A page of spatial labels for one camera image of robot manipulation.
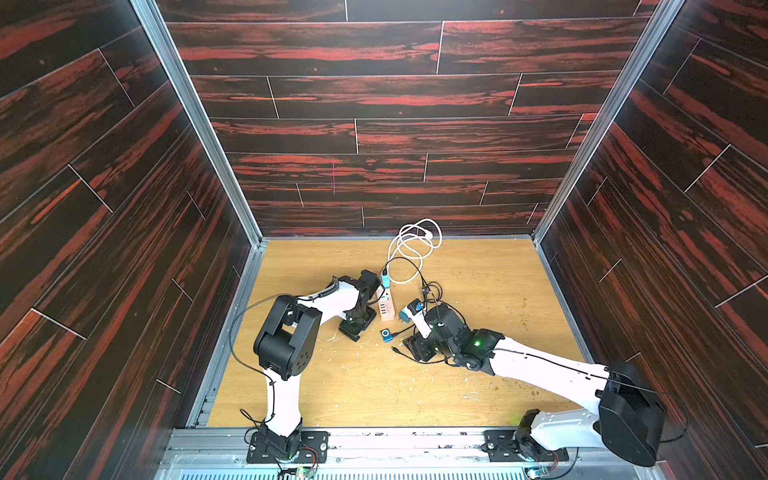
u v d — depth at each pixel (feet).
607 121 2.76
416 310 2.34
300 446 2.39
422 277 3.33
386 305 3.17
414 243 3.93
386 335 3.05
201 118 2.76
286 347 1.68
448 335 2.02
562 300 3.54
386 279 3.24
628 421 1.31
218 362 3.03
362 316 2.69
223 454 2.41
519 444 2.14
